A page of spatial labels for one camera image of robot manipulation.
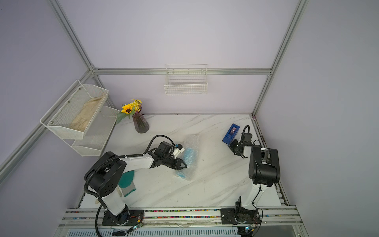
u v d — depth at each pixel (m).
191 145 0.92
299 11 0.69
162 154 0.75
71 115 0.79
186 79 0.94
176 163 0.80
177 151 0.85
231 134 1.03
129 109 0.91
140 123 1.01
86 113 0.80
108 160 0.50
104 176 0.47
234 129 1.03
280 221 0.74
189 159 0.87
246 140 0.80
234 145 0.90
